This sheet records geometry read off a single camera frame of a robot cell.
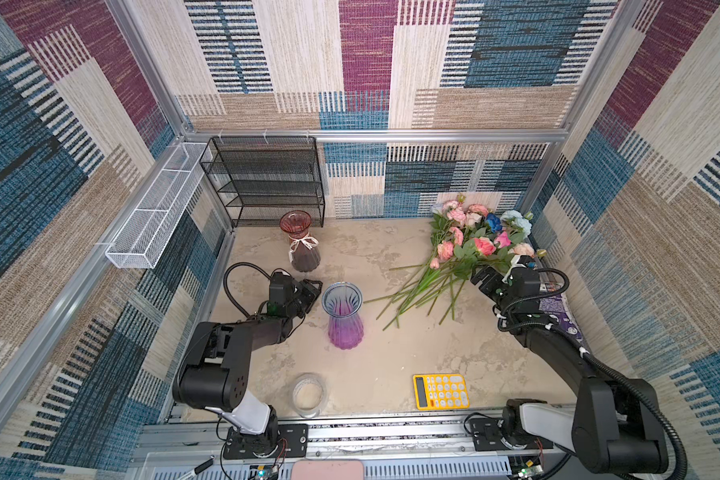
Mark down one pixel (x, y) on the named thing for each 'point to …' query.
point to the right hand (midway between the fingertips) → (482, 276)
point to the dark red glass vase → (304, 250)
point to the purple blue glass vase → (343, 301)
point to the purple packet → (555, 307)
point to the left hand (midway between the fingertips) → (321, 281)
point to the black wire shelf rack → (269, 181)
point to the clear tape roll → (309, 395)
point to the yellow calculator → (442, 391)
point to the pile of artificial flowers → (469, 238)
